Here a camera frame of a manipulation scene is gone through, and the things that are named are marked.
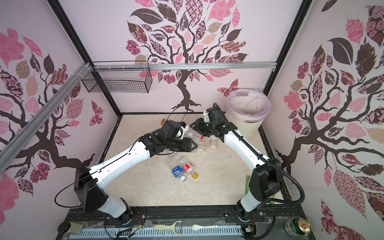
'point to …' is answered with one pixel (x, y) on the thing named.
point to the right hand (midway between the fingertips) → (192, 125)
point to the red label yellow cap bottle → (188, 167)
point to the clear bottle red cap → (193, 133)
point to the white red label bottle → (213, 142)
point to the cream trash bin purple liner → (248, 109)
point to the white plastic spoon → (197, 227)
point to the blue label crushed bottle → (178, 172)
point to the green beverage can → (298, 227)
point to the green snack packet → (247, 180)
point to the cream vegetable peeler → (172, 227)
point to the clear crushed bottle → (176, 161)
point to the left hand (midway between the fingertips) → (193, 148)
